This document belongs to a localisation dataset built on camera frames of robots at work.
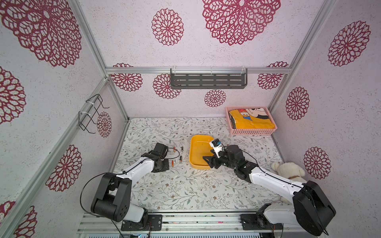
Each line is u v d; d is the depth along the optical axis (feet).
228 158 2.21
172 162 3.11
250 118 3.64
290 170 2.72
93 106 2.57
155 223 2.41
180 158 3.18
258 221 2.16
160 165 2.44
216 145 2.34
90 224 2.45
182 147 3.38
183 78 3.27
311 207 1.30
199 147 3.46
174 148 3.38
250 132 3.49
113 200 1.40
